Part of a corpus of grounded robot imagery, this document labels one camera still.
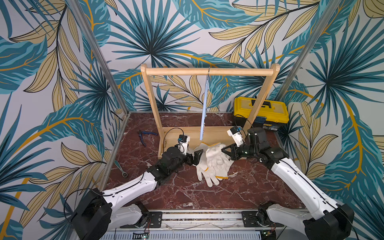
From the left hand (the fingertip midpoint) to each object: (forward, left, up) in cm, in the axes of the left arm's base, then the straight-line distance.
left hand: (195, 149), depth 78 cm
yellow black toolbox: (+29, -50, -3) cm, 58 cm away
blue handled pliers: (+23, +38, -18) cm, 48 cm away
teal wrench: (-7, +40, -18) cm, 45 cm away
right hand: (-1, -14, +3) cm, 14 cm away
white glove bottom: (-6, -12, -18) cm, 22 cm away
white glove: (-4, -12, -5) cm, 14 cm away
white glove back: (+12, -5, -15) cm, 20 cm away
